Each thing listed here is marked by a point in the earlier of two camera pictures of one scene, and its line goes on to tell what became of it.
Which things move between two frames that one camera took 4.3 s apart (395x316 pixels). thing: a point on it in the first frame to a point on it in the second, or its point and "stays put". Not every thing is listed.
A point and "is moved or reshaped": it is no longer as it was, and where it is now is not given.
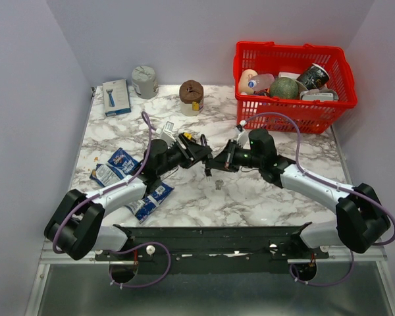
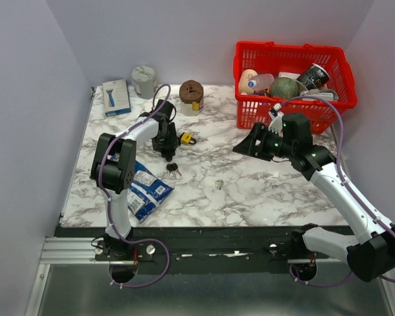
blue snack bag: (121, 164) stays put
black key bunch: (208, 173) is moved or reshaped
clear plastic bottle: (261, 81) stays put
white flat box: (315, 95) stays put
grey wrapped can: (144, 82) stays put
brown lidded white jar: (191, 95) stays put
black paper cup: (315, 77) stays put
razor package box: (116, 98) stays put
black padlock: (203, 140) is moved or reshaped
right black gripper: (226, 159) to (260, 131)
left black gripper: (195, 153) to (171, 141)
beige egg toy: (245, 77) stays put
